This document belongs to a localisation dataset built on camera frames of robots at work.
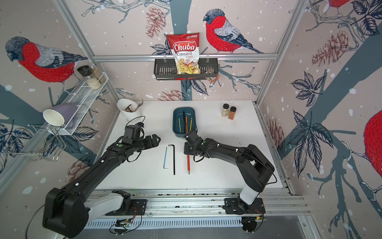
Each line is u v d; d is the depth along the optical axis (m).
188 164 0.82
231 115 1.09
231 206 0.73
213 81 0.90
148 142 0.74
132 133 0.63
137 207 0.73
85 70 0.78
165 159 0.91
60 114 0.61
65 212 0.39
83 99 0.81
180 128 1.05
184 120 1.10
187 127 1.05
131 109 1.07
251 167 0.45
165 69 0.95
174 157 0.90
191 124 1.07
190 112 1.13
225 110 1.07
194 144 0.67
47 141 0.67
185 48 0.81
